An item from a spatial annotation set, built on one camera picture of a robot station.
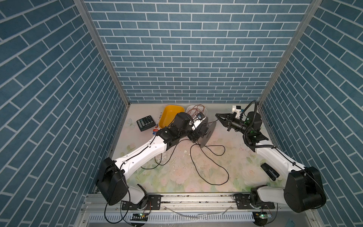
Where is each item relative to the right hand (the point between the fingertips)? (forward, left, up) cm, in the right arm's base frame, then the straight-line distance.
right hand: (214, 114), depth 74 cm
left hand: (-3, +8, -6) cm, 11 cm away
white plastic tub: (+26, +13, -26) cm, 38 cm away
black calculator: (+11, +48, -27) cm, 56 cm away
